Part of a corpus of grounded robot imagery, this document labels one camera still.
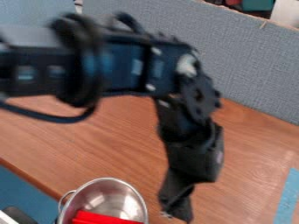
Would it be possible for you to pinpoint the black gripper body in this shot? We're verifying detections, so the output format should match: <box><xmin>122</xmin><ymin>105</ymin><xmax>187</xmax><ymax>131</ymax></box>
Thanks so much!
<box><xmin>156</xmin><ymin>122</ymin><xmax>227</xmax><ymax>214</ymax></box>

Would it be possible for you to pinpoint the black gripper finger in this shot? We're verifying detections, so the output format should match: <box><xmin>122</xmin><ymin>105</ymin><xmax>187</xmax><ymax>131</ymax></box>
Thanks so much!
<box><xmin>167</xmin><ymin>186</ymin><xmax>194</xmax><ymax>223</ymax></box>

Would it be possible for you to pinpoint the black cable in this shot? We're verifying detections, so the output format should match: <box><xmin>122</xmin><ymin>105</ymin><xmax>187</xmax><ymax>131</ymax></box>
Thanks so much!
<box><xmin>0</xmin><ymin>100</ymin><xmax>98</xmax><ymax>124</ymax></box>

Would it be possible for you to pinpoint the metal pot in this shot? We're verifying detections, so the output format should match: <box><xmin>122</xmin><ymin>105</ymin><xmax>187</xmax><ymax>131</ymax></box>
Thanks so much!
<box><xmin>55</xmin><ymin>178</ymin><xmax>150</xmax><ymax>224</ymax></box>

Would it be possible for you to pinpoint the red object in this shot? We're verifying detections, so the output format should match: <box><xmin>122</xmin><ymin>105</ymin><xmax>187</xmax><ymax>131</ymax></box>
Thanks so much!
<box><xmin>71</xmin><ymin>211</ymin><xmax>144</xmax><ymax>224</ymax></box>

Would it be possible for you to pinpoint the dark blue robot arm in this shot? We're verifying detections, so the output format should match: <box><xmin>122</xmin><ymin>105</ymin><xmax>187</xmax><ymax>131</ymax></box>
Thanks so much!
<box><xmin>0</xmin><ymin>12</ymin><xmax>224</xmax><ymax>222</ymax></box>

